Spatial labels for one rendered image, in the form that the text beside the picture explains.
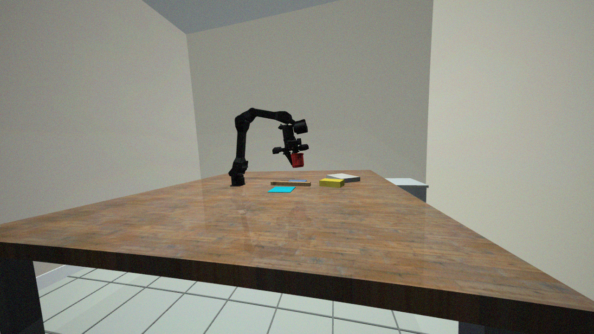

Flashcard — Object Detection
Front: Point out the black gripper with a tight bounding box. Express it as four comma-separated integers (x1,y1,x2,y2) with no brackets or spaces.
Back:
272,135,309,165

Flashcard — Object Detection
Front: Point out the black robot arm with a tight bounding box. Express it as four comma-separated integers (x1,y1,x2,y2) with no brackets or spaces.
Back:
229,108,308,186

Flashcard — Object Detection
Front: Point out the yellow flat block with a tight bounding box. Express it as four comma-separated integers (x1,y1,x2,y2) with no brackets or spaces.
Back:
319,178,344,188

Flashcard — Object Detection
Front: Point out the red cup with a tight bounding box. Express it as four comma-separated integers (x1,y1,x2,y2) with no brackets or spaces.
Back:
291,153,304,168

